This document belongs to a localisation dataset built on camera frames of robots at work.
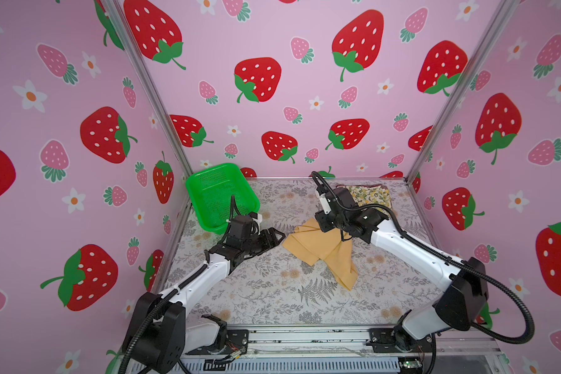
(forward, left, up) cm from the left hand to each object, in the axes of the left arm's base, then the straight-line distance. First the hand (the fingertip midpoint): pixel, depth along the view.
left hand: (280, 237), depth 83 cm
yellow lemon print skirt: (+31, -40, -10) cm, 51 cm away
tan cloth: (+2, -13, -9) cm, 16 cm away
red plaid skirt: (+24, -53, -15) cm, 60 cm away
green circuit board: (-35, -41, -15) cm, 57 cm away
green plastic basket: (+37, +38, -13) cm, 54 cm away
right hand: (+6, -13, +7) cm, 16 cm away
